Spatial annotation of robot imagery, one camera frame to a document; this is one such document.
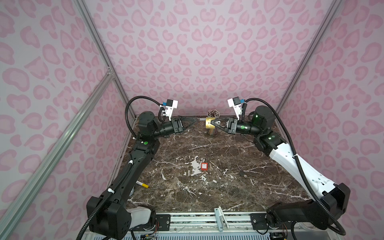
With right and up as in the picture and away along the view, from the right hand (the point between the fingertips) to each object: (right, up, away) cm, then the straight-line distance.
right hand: (214, 123), depth 60 cm
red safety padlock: (-3, -25, +31) cm, 39 cm away
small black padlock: (+20, -29, +30) cm, 46 cm away
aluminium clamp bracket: (+5, -46, +13) cm, 48 cm away
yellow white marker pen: (-39, -34, +26) cm, 58 cm away
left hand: (-8, +1, +1) cm, 8 cm away
